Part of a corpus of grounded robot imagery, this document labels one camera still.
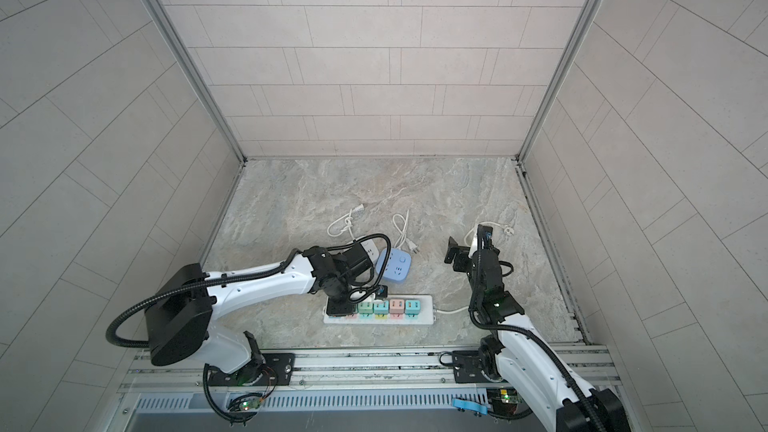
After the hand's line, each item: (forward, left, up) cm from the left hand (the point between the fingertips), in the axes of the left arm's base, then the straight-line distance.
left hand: (358, 303), depth 81 cm
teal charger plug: (-3, -2, +5) cm, 7 cm away
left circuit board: (-22, +21, +3) cm, 31 cm away
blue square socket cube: (+10, -11, +1) cm, 15 cm away
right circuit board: (-21, -35, -1) cm, 41 cm away
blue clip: (-22, -27, +2) cm, 35 cm away
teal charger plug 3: (-3, -14, +5) cm, 15 cm away
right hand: (+15, -29, +8) cm, 33 cm away
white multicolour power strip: (-3, -18, +2) cm, 19 cm away
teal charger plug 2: (-3, -7, +5) cm, 9 cm away
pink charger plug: (-3, -11, +5) cm, 12 cm away
